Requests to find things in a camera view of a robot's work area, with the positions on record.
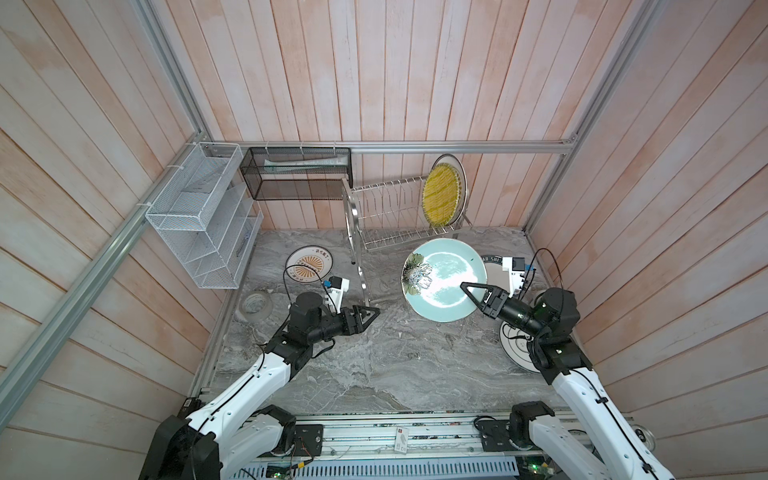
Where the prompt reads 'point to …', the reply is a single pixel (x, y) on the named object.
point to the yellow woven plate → (440, 194)
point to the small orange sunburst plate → (317, 257)
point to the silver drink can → (645, 436)
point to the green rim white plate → (496, 274)
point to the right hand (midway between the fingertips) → (462, 288)
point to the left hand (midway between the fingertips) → (373, 319)
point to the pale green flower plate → (432, 274)
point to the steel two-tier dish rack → (388, 212)
